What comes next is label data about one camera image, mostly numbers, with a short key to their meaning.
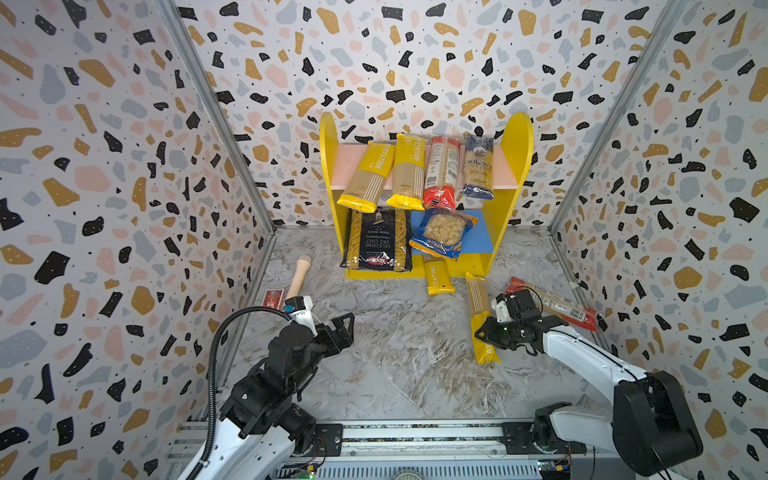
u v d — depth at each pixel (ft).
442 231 3.10
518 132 2.35
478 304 3.00
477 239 3.20
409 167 2.52
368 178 2.41
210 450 1.43
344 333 2.03
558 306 3.12
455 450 2.40
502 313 2.67
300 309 2.00
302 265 3.49
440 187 2.31
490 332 2.55
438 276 3.39
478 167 2.51
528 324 2.19
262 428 1.48
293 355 1.61
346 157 2.73
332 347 2.01
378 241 3.03
